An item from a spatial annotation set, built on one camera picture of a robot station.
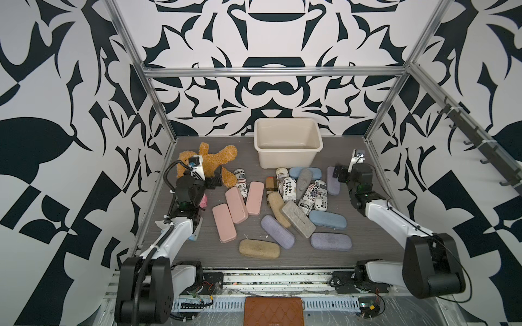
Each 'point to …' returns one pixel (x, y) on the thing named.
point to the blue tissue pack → (194, 236)
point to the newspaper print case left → (240, 174)
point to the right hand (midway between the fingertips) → (349, 162)
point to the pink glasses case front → (225, 229)
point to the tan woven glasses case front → (259, 248)
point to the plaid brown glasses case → (271, 186)
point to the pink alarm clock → (204, 202)
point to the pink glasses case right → (254, 198)
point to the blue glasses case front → (327, 219)
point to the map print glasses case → (281, 173)
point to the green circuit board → (369, 307)
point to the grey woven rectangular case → (298, 219)
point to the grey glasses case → (304, 180)
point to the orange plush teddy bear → (211, 161)
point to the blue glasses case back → (294, 172)
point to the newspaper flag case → (306, 204)
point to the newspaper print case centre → (287, 189)
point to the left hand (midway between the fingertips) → (205, 163)
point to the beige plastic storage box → (284, 142)
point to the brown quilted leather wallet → (274, 311)
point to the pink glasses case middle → (237, 207)
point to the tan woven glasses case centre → (276, 202)
